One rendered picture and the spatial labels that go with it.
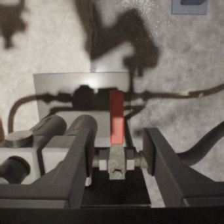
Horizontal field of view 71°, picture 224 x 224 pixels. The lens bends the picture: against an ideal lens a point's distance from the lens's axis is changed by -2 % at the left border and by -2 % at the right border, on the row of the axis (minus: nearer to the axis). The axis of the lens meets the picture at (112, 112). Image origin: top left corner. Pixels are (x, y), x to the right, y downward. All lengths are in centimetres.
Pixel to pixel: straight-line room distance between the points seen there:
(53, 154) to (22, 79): 55
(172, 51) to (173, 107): 24
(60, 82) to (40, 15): 27
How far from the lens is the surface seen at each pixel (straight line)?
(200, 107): 83
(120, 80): 70
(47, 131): 41
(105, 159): 31
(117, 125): 24
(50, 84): 75
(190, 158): 34
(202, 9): 81
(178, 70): 76
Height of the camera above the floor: 71
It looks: 74 degrees down
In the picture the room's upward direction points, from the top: 179 degrees counter-clockwise
